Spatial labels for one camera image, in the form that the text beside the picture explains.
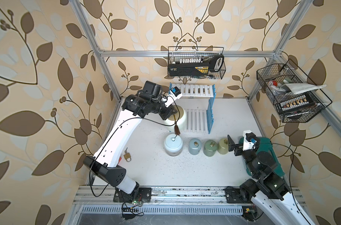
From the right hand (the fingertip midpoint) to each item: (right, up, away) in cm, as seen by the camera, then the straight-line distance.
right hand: (238, 134), depth 70 cm
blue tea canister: (-20, -10, +14) cm, 26 cm away
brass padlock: (-63, -17, +18) cm, 68 cm away
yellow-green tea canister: (-3, -9, +13) cm, 17 cm away
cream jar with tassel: (-31, +7, -3) cm, 32 cm away
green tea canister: (-11, -10, +13) cm, 20 cm away
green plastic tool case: (+9, -4, -7) cm, 12 cm away
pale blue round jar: (-33, -8, +12) cm, 37 cm away
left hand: (-32, +13, -3) cm, 35 cm away
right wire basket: (+26, +32, +13) cm, 44 cm away
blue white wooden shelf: (-15, +5, +34) cm, 38 cm away
